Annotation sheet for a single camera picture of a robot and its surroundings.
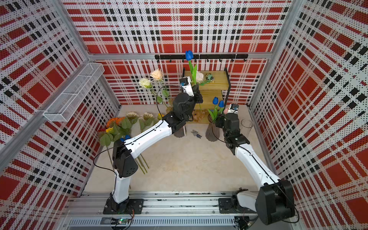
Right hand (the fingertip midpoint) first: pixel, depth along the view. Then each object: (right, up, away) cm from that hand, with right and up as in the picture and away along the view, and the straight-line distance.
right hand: (224, 114), depth 81 cm
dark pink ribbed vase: (-3, -13, +23) cm, 27 cm away
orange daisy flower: (-73, -4, +22) cm, 77 cm away
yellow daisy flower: (-44, -1, +28) cm, 52 cm away
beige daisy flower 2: (-53, -1, +27) cm, 59 cm away
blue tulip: (-1, +6, +3) cm, 7 cm away
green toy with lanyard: (-8, +22, +7) cm, 25 cm away
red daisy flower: (-82, -11, +18) cm, 84 cm away
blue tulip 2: (-5, +8, +2) cm, 9 cm away
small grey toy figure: (-16, -14, +20) cm, 29 cm away
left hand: (-14, +15, -9) cm, 22 cm away
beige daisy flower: (-65, 0, +27) cm, 70 cm away
